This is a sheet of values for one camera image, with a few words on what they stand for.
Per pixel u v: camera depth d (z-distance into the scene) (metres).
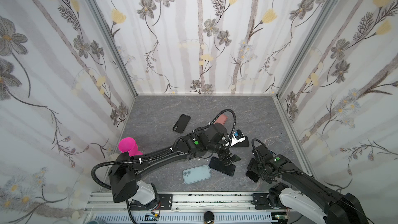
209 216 0.62
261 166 0.65
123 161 0.42
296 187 0.58
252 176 0.76
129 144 0.81
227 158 0.63
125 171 0.46
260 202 0.73
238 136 0.59
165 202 0.73
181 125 1.04
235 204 0.75
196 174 0.82
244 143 0.61
